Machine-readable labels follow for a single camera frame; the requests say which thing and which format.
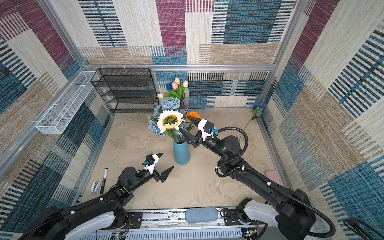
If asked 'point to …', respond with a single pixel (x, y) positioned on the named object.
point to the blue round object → (257, 111)
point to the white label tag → (173, 216)
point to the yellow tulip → (177, 80)
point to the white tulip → (160, 95)
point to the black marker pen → (103, 180)
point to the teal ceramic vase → (181, 152)
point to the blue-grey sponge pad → (201, 214)
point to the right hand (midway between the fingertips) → (183, 123)
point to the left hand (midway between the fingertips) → (167, 158)
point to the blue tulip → (169, 86)
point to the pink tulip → (174, 85)
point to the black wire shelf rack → (127, 90)
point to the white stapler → (96, 186)
